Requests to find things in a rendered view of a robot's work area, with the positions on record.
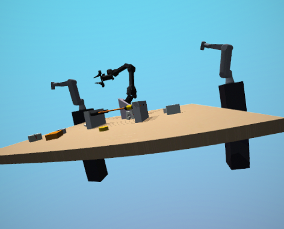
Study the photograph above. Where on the orange rectangular block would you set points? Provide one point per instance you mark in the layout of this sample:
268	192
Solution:
54	135

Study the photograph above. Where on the yellow short cylinder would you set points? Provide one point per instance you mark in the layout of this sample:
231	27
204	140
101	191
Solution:
104	128

